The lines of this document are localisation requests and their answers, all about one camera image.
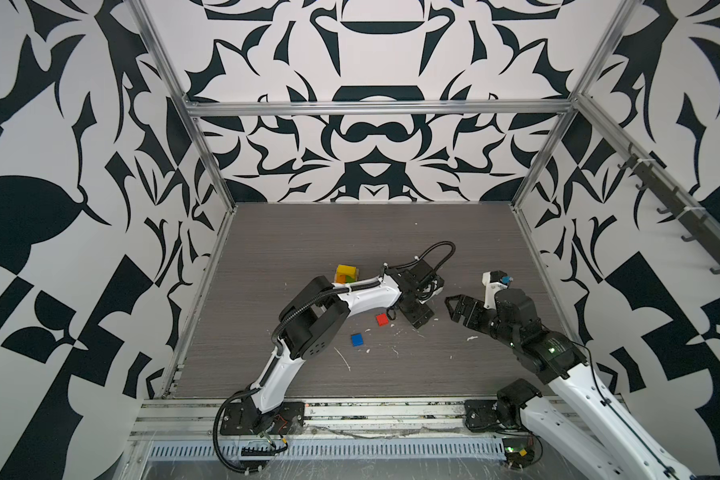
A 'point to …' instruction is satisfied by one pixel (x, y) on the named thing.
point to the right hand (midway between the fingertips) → (458, 303)
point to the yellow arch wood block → (345, 273)
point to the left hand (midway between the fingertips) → (424, 307)
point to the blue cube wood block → (357, 340)
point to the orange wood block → (341, 279)
